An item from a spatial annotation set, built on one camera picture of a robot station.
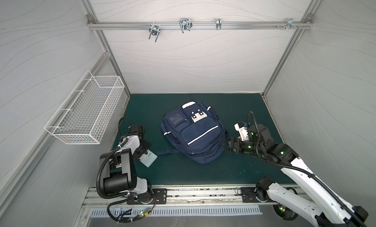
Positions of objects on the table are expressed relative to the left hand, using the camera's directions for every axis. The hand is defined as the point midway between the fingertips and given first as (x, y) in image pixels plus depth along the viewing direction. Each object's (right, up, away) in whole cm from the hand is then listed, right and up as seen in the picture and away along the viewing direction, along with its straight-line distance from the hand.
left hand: (146, 148), depth 91 cm
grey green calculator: (+2, -5, -6) cm, 8 cm away
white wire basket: (-23, +22, -22) cm, 39 cm away
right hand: (+47, +10, -20) cm, 51 cm away
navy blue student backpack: (+30, +12, 0) cm, 33 cm away
